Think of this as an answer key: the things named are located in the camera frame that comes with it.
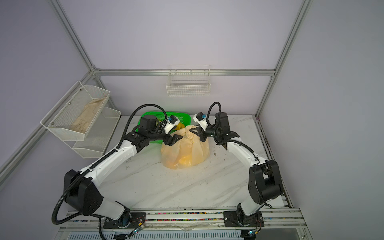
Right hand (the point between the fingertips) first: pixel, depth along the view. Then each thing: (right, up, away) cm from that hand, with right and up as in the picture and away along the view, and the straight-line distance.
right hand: (190, 128), depth 80 cm
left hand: (-7, -2, -1) cm, 7 cm away
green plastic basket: (-5, +9, +28) cm, 30 cm away
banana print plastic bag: (-1, -14, +8) cm, 16 cm away
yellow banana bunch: (-6, +1, +4) cm, 8 cm away
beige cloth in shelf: (-56, +6, -1) cm, 56 cm away
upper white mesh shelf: (-63, +8, 0) cm, 63 cm away
